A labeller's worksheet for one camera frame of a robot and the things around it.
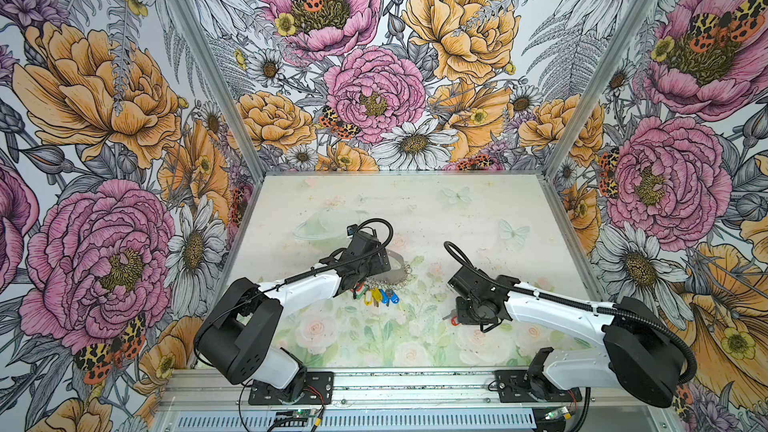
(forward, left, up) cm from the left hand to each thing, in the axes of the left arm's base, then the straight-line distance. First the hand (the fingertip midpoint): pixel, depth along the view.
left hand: (372, 268), depth 91 cm
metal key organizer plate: (0, -7, -5) cm, 8 cm away
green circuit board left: (-35, +17, -4) cm, 39 cm away
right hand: (-16, -27, -3) cm, 31 cm away
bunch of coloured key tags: (-7, -1, -4) cm, 8 cm away
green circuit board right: (-36, -45, -4) cm, 58 cm away
